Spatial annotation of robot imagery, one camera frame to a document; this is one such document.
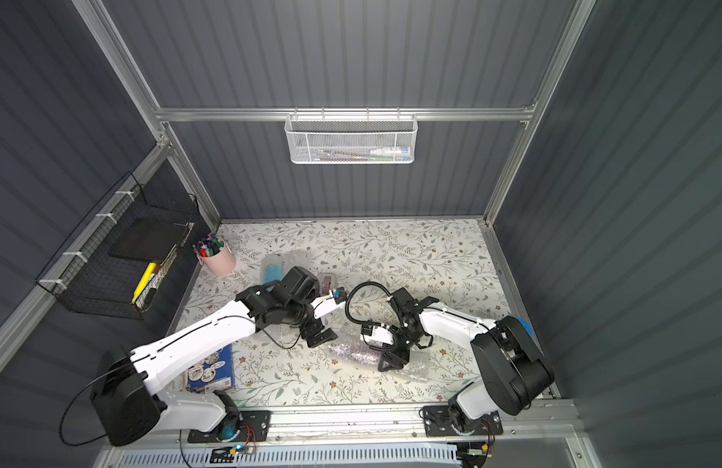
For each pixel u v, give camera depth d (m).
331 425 0.75
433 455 0.71
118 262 0.73
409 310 0.66
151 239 0.77
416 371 0.77
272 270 0.99
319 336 0.68
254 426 0.74
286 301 0.60
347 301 0.69
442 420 0.74
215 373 0.80
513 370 0.43
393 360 0.73
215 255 0.96
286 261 1.02
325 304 0.68
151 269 0.73
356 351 0.81
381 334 0.75
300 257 1.04
